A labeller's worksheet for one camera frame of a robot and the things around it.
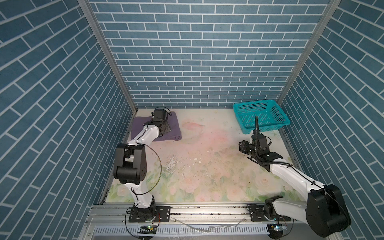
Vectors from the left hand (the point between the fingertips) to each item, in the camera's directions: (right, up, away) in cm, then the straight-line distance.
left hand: (167, 127), depth 96 cm
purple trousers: (+3, -5, +7) cm, 9 cm away
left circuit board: (-4, -49, -24) cm, 55 cm away
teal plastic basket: (+78, +9, +22) cm, 82 cm away
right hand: (+47, -9, -8) cm, 49 cm away
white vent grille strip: (+11, -48, -26) cm, 56 cm away
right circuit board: (+58, -49, -25) cm, 80 cm away
